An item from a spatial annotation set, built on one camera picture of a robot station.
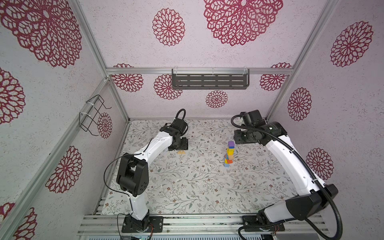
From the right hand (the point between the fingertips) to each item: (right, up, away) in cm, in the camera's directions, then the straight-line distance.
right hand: (238, 134), depth 76 cm
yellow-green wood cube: (-2, -9, +8) cm, 12 cm away
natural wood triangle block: (-31, -12, +24) cm, 41 cm away
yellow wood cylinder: (-3, -17, +16) cm, 24 cm away
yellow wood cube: (-1, -12, +13) cm, 17 cm away
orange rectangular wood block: (-1, -17, +15) cm, 23 cm away
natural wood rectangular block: (-1, -13, +12) cm, 18 cm away
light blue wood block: (-2, -20, +18) cm, 27 cm away
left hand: (-31, -9, +14) cm, 35 cm away
